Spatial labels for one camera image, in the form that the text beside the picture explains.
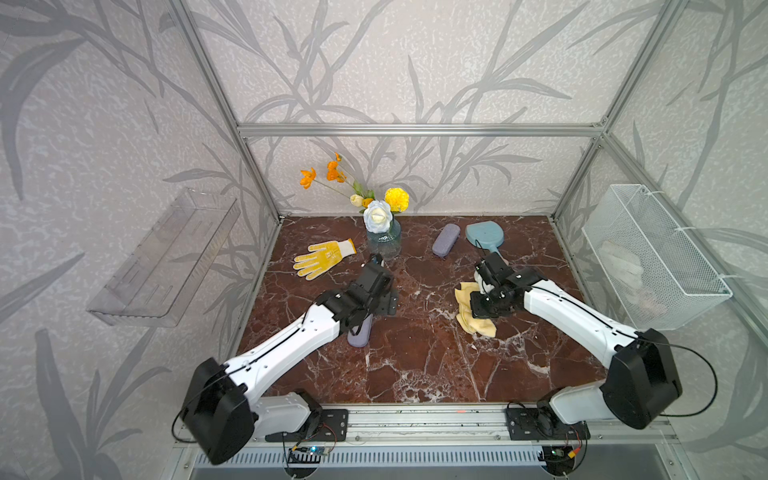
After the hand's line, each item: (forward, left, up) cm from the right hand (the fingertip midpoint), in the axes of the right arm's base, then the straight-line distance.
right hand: (477, 312), depth 85 cm
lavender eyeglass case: (-5, +33, -7) cm, 34 cm away
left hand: (+3, +25, +6) cm, 26 cm away
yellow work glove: (+27, +51, -8) cm, 58 cm away
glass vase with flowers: (+13, +26, +21) cm, 36 cm away
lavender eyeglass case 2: (+33, +5, -7) cm, 34 cm away
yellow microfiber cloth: (-6, 0, +3) cm, 6 cm away
